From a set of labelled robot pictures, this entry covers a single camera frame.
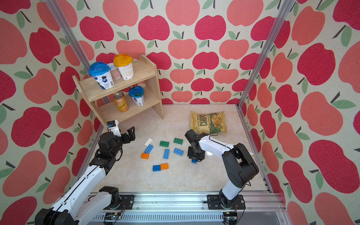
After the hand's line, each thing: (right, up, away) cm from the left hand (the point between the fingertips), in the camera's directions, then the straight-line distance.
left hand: (128, 129), depth 80 cm
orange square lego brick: (+20, -24, +6) cm, 32 cm away
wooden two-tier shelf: (-3, +20, +8) cm, 22 cm away
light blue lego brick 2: (+21, -17, +12) cm, 30 cm away
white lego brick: (+7, -10, +18) cm, 22 cm away
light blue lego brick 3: (+29, -16, +13) cm, 36 cm away
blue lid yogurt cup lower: (+3, +22, +5) cm, 23 cm away
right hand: (+39, -20, +9) cm, 45 cm away
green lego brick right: (+29, -9, +18) cm, 35 cm away
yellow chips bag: (+55, +4, +21) cm, 59 cm away
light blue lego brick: (+9, -14, +13) cm, 21 cm away
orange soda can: (-5, +14, +4) cm, 16 cm away
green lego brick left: (+20, -11, +16) cm, 28 cm away
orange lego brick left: (+7, -18, +11) cm, 22 cm away
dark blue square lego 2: (+39, -21, +7) cm, 45 cm away
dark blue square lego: (+16, -24, +5) cm, 29 cm away
